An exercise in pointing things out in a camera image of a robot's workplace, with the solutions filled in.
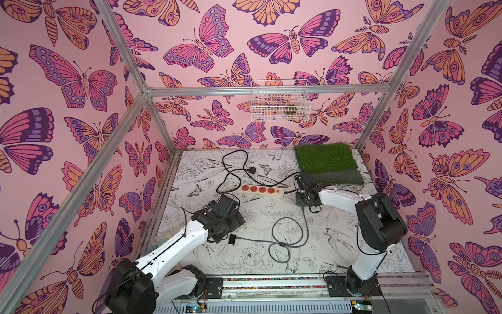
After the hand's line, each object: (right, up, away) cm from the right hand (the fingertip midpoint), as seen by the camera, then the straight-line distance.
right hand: (303, 198), depth 97 cm
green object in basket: (-7, +43, -3) cm, 44 cm away
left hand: (-31, -8, -15) cm, 35 cm away
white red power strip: (-20, +4, +3) cm, 20 cm away
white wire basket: (-12, +48, -2) cm, 50 cm away
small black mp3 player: (-34, -16, -12) cm, 40 cm away
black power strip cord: (-25, +14, +11) cm, 31 cm away
